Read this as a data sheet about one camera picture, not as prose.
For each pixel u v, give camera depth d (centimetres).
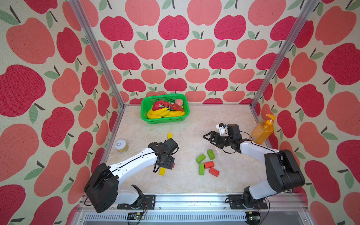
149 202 75
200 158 89
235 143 70
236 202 73
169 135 101
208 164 86
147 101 114
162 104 108
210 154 91
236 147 69
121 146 91
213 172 84
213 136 82
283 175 45
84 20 74
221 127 86
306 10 71
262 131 85
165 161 70
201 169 86
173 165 88
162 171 84
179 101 115
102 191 41
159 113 105
